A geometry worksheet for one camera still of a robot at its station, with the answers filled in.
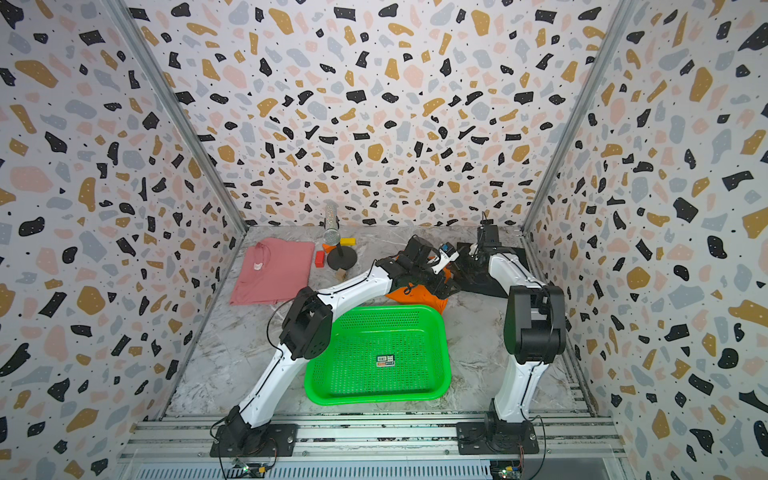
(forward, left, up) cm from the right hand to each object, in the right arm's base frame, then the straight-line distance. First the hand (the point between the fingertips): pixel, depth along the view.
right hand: (448, 263), depth 97 cm
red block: (+9, +46, -9) cm, 48 cm away
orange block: (+13, +44, -8) cm, 46 cm away
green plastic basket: (-26, +21, -12) cm, 35 cm away
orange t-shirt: (-7, +9, -9) cm, 15 cm away
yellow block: (+18, +37, -9) cm, 42 cm away
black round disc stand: (+10, +38, -9) cm, 40 cm away
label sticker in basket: (-28, +19, -11) cm, 36 cm away
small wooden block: (+1, +37, -9) cm, 38 cm away
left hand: (-7, -2, +2) cm, 8 cm away
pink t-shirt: (+3, +62, -10) cm, 63 cm away
